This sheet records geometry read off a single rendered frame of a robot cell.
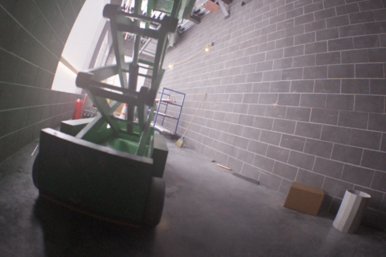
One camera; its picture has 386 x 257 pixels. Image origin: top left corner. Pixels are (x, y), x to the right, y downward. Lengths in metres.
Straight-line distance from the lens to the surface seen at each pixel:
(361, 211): 1.92
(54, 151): 0.91
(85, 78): 1.01
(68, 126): 1.31
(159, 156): 1.19
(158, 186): 0.99
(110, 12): 1.13
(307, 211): 2.06
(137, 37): 1.21
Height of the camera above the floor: 0.69
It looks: 3 degrees up
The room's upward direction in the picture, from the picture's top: 14 degrees clockwise
